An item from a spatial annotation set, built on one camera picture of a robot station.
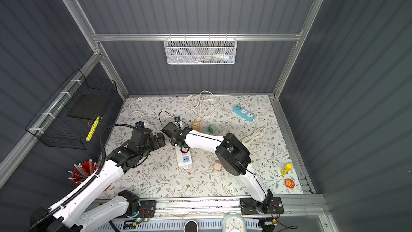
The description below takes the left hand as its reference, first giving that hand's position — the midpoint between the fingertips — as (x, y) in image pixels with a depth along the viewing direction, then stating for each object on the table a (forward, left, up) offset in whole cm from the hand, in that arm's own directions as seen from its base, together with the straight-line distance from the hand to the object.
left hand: (158, 140), depth 79 cm
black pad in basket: (+11, +32, +13) cm, 36 cm away
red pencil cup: (-14, +32, -3) cm, 35 cm away
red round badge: (-17, -66, -15) cm, 70 cm away
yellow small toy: (-12, -64, -7) cm, 66 cm away
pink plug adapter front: (-8, -30, -14) cm, 34 cm away
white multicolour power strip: (-4, -12, -13) cm, 18 cm away
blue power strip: (+27, -49, -14) cm, 58 cm away
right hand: (+8, -9, -10) cm, 16 cm away
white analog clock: (-33, -36, -13) cm, 51 cm away
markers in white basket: (+42, -29, +19) cm, 55 cm away
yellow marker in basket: (-1, +25, +12) cm, 28 cm away
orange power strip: (+18, -18, -14) cm, 29 cm away
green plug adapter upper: (+15, -28, -14) cm, 35 cm away
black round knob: (-34, -18, -11) cm, 40 cm away
